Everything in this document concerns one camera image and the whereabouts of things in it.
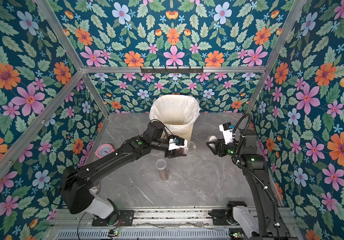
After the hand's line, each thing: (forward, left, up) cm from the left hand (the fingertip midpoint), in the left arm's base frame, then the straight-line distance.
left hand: (186, 146), depth 72 cm
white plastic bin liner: (+31, +4, -6) cm, 32 cm away
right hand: (+2, -15, +1) cm, 15 cm away
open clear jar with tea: (-6, +13, -17) cm, 22 cm away
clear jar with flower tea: (-2, -1, +1) cm, 3 cm away
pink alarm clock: (+15, +53, -22) cm, 59 cm away
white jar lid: (+2, -12, +3) cm, 13 cm away
